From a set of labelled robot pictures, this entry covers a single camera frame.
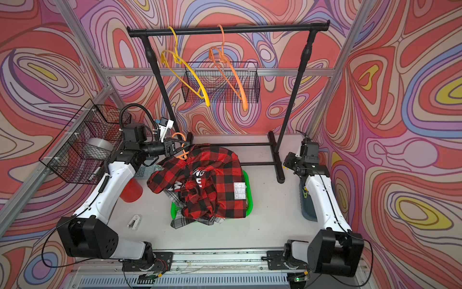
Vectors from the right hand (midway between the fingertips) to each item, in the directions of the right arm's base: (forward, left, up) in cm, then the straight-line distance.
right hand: (287, 162), depth 82 cm
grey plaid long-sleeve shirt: (-22, +49, -8) cm, 54 cm away
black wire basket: (+1, +89, +11) cm, 89 cm away
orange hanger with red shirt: (-4, +44, +12) cm, 46 cm away
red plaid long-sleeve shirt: (-8, +35, +2) cm, 36 cm away
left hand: (0, +43, +14) cm, 45 cm away
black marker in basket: (-7, +81, +7) cm, 82 cm away
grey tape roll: (0, +79, +14) cm, 81 cm away
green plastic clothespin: (-7, -12, -19) cm, 23 cm away
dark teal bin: (-17, -9, -15) cm, 24 cm away
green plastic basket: (-16, +18, -11) cm, 27 cm away
